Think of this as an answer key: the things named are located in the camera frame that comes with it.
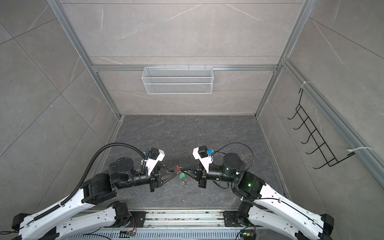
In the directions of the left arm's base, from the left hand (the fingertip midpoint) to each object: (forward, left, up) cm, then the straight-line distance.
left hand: (174, 170), depth 56 cm
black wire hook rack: (+22, -64, +1) cm, 68 cm away
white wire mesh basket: (+66, +4, -3) cm, 66 cm away
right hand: (0, -3, +1) cm, 3 cm away
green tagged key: (-2, -3, 0) cm, 3 cm away
